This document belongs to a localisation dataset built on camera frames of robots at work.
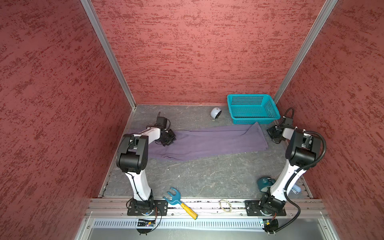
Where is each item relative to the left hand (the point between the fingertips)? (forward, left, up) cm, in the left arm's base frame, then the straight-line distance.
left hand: (175, 142), depth 98 cm
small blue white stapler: (-29, -68, +2) cm, 74 cm away
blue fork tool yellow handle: (-35, -4, +2) cm, 35 cm away
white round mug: (+21, -28, +7) cm, 36 cm away
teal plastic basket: (+31, -56, 0) cm, 64 cm away
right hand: (+8, -66, 0) cm, 67 cm away
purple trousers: (-1, 0, 0) cm, 1 cm away
